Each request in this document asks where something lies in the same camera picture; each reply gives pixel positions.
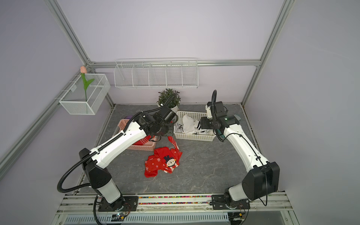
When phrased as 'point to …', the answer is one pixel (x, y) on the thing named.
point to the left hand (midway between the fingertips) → (170, 132)
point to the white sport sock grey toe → (197, 126)
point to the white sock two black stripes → (188, 123)
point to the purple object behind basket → (128, 117)
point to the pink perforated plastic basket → (149, 145)
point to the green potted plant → (173, 103)
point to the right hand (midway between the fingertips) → (204, 121)
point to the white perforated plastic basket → (205, 136)
